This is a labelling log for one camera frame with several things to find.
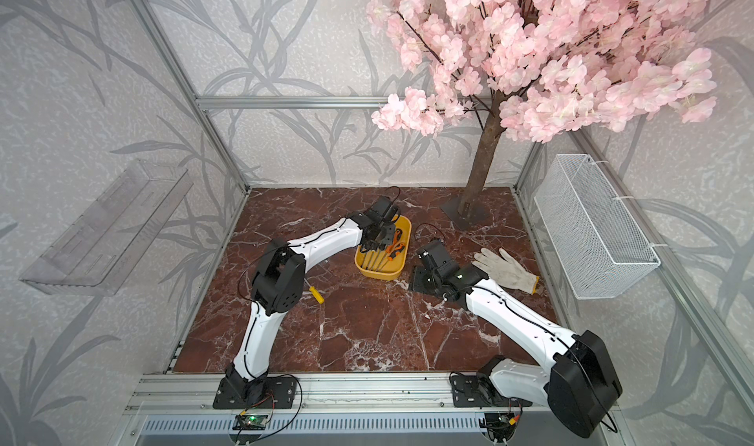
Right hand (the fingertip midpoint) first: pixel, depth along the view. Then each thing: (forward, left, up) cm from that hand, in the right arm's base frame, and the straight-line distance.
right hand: (415, 277), depth 83 cm
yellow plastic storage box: (+11, +12, -11) cm, 20 cm away
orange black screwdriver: (+14, +6, -9) cm, 18 cm away
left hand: (+19, +8, -4) cm, 22 cm away
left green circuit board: (-32, +42, -11) cm, 54 cm away
